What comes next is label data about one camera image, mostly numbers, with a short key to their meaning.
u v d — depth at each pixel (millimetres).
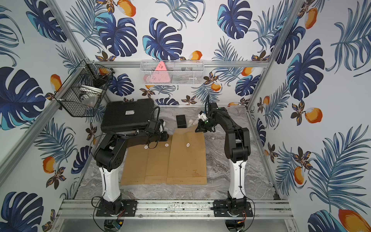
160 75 907
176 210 751
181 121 1061
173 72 926
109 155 537
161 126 857
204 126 877
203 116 940
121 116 1098
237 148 573
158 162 895
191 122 1102
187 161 914
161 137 901
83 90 787
